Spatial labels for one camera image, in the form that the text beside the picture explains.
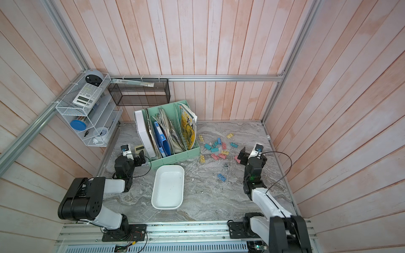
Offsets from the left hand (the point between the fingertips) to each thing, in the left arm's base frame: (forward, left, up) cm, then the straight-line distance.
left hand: (136, 152), depth 94 cm
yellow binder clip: (-1, -41, -6) cm, 41 cm away
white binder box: (+2, -9, +17) cm, 20 cm away
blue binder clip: (-13, -52, -5) cm, 53 cm away
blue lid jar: (+1, +22, +23) cm, 32 cm away
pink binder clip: (+1, -49, -6) cm, 50 cm away
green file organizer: (+22, -21, +14) cm, 34 cm away
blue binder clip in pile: (+14, -52, -6) cm, 54 cm away
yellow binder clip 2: (+18, -60, -5) cm, 63 cm away
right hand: (-3, -68, +9) cm, 68 cm away
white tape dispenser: (+2, +16, +15) cm, 22 cm away
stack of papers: (+3, -25, +7) cm, 26 cm away
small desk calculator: (+8, +2, -7) cm, 11 cm away
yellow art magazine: (+14, -32, +15) cm, 38 cm away
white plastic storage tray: (-19, -21, -8) cm, 29 cm away
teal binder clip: (+10, -44, -8) cm, 46 cm away
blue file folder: (-2, -19, +12) cm, 22 cm away
